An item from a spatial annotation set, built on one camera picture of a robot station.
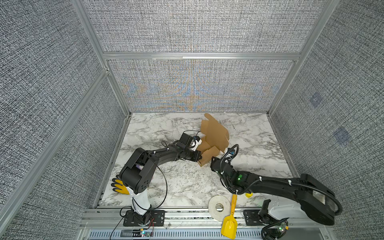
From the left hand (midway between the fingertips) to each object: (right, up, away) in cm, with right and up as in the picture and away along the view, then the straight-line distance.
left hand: (201, 158), depth 91 cm
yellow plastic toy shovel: (+11, -27, -21) cm, 36 cm away
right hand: (+6, +1, -7) cm, 10 cm away
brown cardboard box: (+9, +10, -1) cm, 13 cm away
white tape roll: (+8, -25, -17) cm, 31 cm away
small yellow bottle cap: (+24, -17, -12) cm, 32 cm away
